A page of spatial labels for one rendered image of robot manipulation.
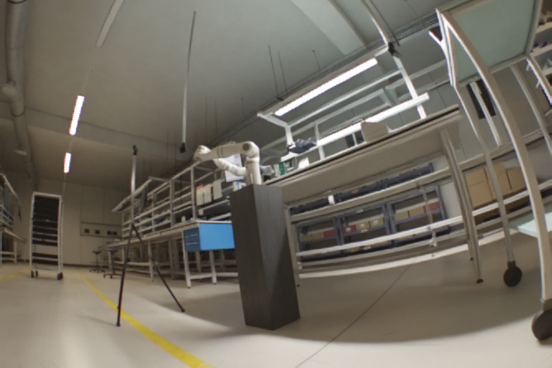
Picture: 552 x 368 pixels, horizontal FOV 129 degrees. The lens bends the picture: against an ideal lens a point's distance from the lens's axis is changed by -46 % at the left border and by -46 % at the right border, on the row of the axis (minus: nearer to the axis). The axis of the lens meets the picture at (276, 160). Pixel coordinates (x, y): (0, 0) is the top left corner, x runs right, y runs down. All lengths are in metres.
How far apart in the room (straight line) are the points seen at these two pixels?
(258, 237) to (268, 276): 0.23
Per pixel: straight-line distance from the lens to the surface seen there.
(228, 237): 3.50
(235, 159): 3.42
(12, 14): 4.07
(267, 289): 1.38
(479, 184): 4.75
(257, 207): 1.39
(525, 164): 0.76
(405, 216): 5.34
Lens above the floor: 0.46
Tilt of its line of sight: 20 degrees up
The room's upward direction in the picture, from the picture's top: 8 degrees counter-clockwise
